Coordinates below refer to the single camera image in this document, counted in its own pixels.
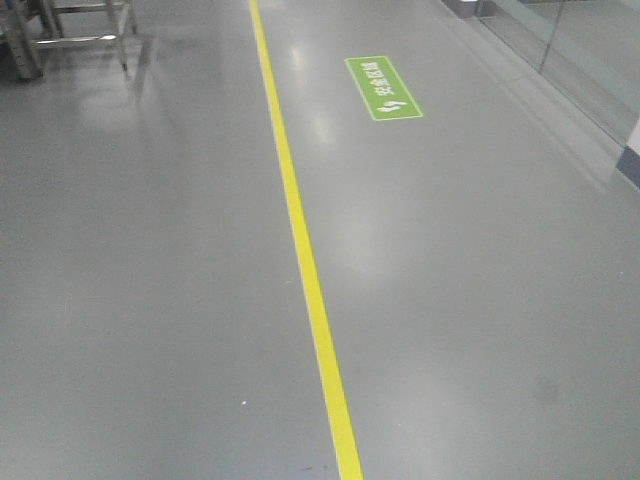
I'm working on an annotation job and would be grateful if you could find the bare steel table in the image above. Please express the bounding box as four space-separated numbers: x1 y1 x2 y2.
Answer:
0 0 140 81

